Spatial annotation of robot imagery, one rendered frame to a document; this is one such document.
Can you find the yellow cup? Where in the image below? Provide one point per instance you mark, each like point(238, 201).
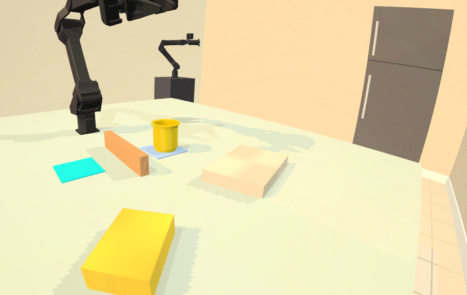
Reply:
point(165, 135)

